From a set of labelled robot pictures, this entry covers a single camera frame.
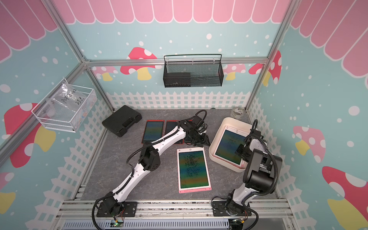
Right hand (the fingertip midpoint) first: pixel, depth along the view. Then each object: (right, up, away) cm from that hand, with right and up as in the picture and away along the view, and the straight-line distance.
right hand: (240, 154), depth 92 cm
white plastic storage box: (0, +20, +16) cm, 25 cm away
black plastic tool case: (-84, +24, +18) cm, 90 cm away
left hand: (-22, +5, 0) cm, 22 cm away
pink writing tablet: (-4, +9, +8) cm, 12 cm away
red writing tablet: (-48, +19, +19) cm, 55 cm away
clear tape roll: (+7, +29, +24) cm, 38 cm away
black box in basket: (-41, +48, -3) cm, 63 cm away
